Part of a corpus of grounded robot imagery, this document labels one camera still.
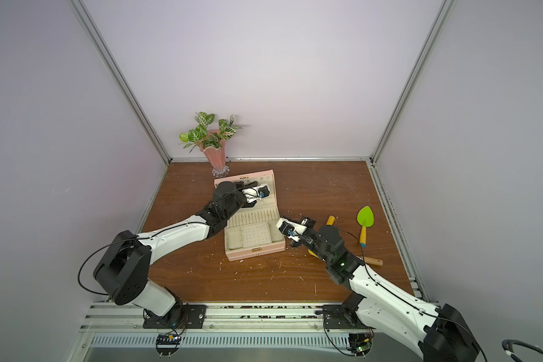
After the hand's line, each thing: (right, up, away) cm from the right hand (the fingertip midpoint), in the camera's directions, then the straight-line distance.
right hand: (290, 208), depth 73 cm
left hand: (-14, +10, +12) cm, 20 cm away
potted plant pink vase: (-34, +26, +28) cm, 51 cm away
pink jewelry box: (-13, -10, +15) cm, 22 cm away
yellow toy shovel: (+19, -9, +22) cm, 30 cm away
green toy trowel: (+35, -8, +25) cm, 43 cm away
